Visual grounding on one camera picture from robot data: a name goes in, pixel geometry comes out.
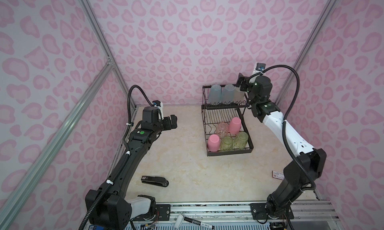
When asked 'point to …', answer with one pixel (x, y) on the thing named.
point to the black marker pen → (181, 218)
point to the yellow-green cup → (239, 95)
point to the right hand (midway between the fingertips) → (249, 71)
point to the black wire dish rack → (213, 114)
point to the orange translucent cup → (222, 129)
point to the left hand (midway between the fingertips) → (169, 116)
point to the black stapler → (155, 180)
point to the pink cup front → (213, 143)
